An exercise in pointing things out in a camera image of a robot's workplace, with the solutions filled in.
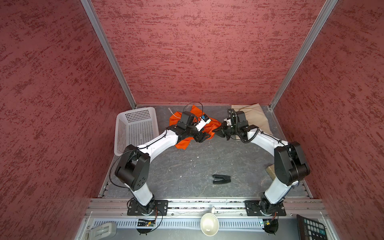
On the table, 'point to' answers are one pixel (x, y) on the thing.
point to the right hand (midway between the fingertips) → (211, 132)
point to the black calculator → (311, 230)
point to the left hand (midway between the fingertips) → (205, 134)
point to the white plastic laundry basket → (134, 127)
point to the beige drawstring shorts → (255, 116)
